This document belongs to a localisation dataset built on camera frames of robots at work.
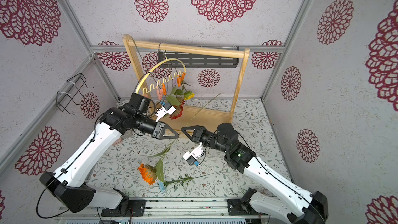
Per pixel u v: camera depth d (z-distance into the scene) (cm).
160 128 55
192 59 93
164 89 77
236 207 73
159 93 75
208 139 55
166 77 110
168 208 75
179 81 89
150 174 56
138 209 73
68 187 39
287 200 41
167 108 59
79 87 83
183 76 93
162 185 76
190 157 56
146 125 56
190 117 121
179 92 93
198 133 55
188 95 100
